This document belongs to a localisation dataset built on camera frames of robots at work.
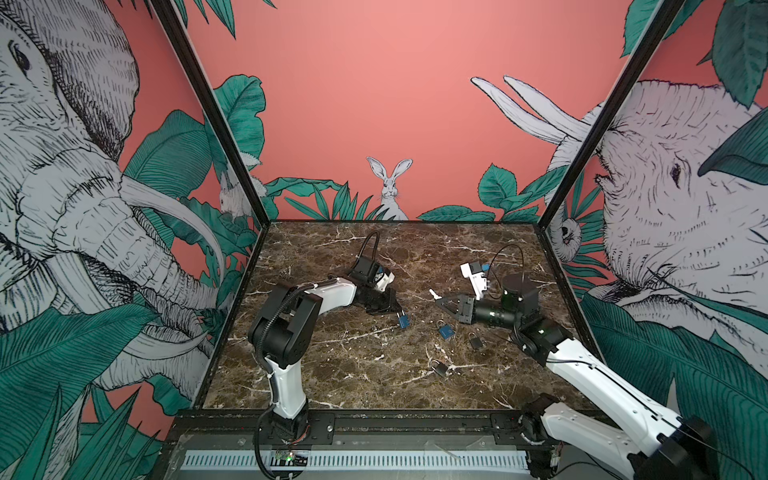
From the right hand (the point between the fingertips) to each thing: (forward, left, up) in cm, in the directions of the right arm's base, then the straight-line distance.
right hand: (436, 304), depth 69 cm
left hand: (+10, +7, -20) cm, 23 cm away
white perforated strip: (-29, +17, -25) cm, 42 cm away
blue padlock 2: (+4, -6, -24) cm, 25 cm away
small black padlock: (+1, -15, -26) cm, 30 cm away
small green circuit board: (-28, +35, -24) cm, 51 cm away
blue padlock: (+7, +7, -24) cm, 26 cm away
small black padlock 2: (-7, -3, -25) cm, 26 cm away
